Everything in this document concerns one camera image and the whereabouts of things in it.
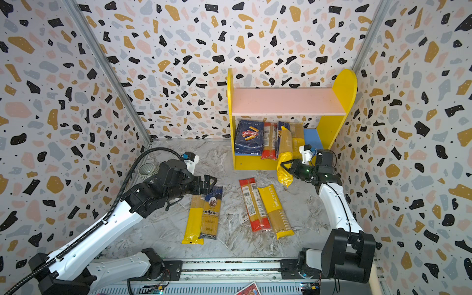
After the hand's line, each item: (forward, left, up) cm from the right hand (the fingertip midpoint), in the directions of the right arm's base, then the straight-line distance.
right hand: (281, 161), depth 79 cm
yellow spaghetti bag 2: (+3, -2, +1) cm, 4 cm away
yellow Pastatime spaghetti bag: (+23, -12, -8) cm, 27 cm away
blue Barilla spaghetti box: (+34, -4, -8) cm, 35 cm away
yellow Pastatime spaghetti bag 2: (-16, 0, -23) cm, 28 cm away
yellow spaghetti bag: (-22, +38, -22) cm, 49 cm away
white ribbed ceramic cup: (+10, +72, -22) cm, 75 cm away
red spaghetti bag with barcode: (-15, +10, -23) cm, 29 cm away
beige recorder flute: (-41, -35, -24) cm, 59 cm away
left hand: (-11, +29, +4) cm, 32 cm away
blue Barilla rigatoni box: (+19, +14, -5) cm, 24 cm away
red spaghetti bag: (+13, +4, -8) cm, 15 cm away
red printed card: (-44, +13, -22) cm, 51 cm away
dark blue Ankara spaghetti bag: (-11, +32, -22) cm, 41 cm away
